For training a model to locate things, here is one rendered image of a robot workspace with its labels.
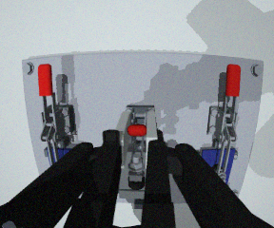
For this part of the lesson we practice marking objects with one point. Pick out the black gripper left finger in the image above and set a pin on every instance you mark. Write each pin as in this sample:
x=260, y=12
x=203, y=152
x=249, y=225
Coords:
x=45, y=200

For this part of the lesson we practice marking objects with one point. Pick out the grey fixture plate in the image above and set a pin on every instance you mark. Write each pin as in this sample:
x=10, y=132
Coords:
x=181, y=86

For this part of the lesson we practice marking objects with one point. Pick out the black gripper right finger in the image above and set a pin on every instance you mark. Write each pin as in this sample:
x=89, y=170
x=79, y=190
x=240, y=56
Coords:
x=211, y=201

